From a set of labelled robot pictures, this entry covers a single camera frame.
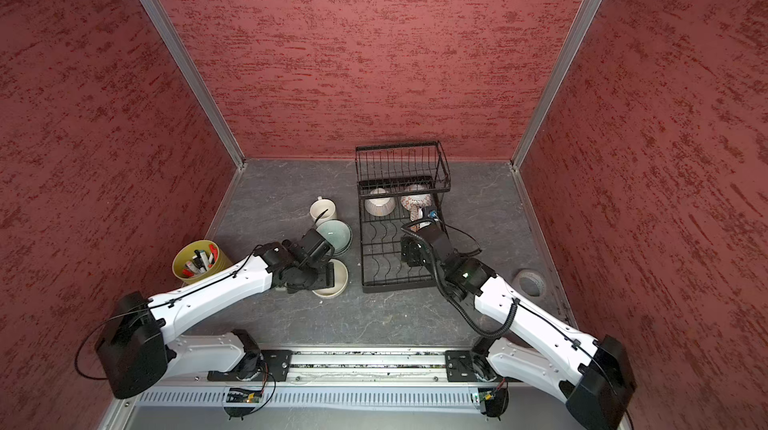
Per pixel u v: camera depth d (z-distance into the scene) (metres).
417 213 1.00
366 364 0.76
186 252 0.80
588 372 0.39
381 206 1.00
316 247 0.65
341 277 0.82
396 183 1.13
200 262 0.83
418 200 1.00
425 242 0.55
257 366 0.67
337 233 0.93
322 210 0.96
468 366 0.74
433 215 0.66
